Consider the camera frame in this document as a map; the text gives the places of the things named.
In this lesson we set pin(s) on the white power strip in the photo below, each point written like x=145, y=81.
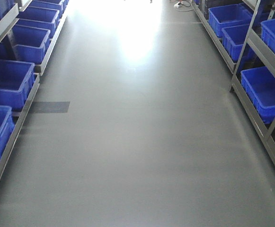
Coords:
x=178, y=5

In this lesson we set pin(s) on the row of blue bins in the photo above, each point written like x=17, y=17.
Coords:
x=260, y=89
x=4, y=80

